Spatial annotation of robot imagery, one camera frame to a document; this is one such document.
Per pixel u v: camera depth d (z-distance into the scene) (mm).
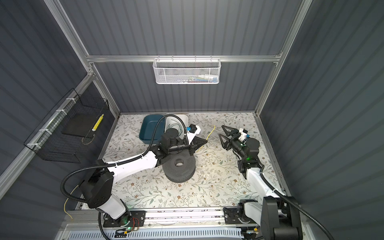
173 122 1112
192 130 640
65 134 722
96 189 448
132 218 726
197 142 690
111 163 480
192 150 672
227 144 727
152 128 1125
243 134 749
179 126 656
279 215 409
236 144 705
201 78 917
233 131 712
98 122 782
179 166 912
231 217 737
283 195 428
